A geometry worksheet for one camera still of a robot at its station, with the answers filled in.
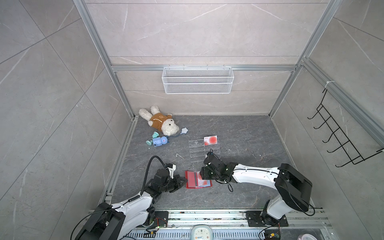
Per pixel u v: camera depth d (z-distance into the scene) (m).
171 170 0.80
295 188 0.44
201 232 0.68
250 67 1.63
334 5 0.68
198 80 1.01
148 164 0.70
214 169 0.66
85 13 0.70
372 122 0.53
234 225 0.73
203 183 0.84
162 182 0.68
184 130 1.08
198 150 0.97
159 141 0.98
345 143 0.62
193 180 0.85
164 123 1.04
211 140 0.94
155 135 1.04
